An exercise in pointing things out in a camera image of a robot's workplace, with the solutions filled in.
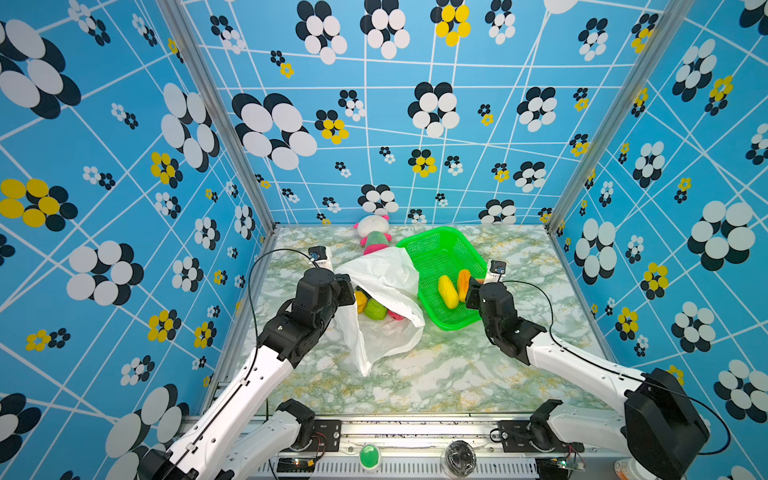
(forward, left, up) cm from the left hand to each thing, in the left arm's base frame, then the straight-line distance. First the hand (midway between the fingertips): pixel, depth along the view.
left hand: (348, 273), depth 74 cm
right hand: (+5, -36, -10) cm, 38 cm away
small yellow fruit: (+2, -2, -16) cm, 16 cm away
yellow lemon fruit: (+9, -29, -22) cm, 38 cm away
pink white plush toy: (+33, -4, -19) cm, 38 cm away
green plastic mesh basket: (+28, -28, -26) cm, 48 cm away
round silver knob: (-37, -25, -14) cm, 47 cm away
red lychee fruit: (-11, -12, -2) cm, 16 cm away
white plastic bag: (+3, -11, -5) cm, 12 cm away
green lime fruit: (+1, -6, -21) cm, 22 cm away
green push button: (-36, -6, -17) cm, 40 cm away
